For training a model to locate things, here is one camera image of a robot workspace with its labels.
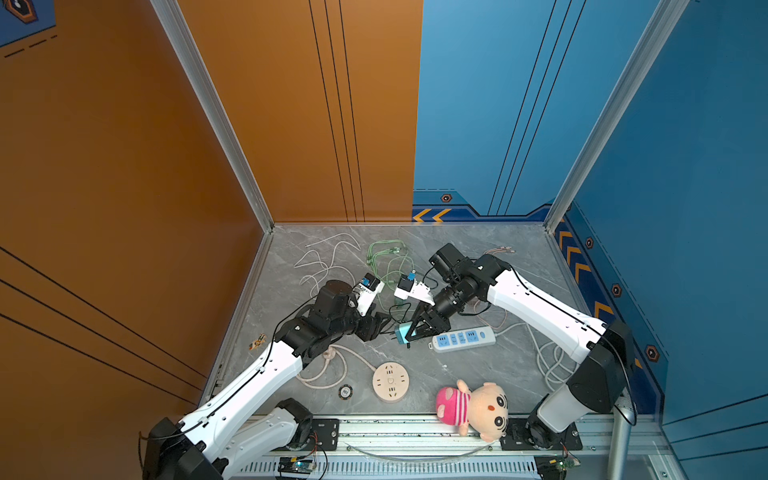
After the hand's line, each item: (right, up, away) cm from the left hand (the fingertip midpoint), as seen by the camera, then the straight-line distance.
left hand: (382, 307), depth 77 cm
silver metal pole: (+60, -26, -3) cm, 66 cm away
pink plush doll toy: (+24, -23, -7) cm, 34 cm away
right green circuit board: (+41, -36, -7) cm, 55 cm away
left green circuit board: (-21, -37, -6) cm, 43 cm away
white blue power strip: (+23, -11, +10) cm, 28 cm away
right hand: (+7, -4, -8) cm, 11 cm away
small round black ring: (-10, -24, +4) cm, 26 cm away
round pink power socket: (+2, -21, +2) cm, 21 cm away
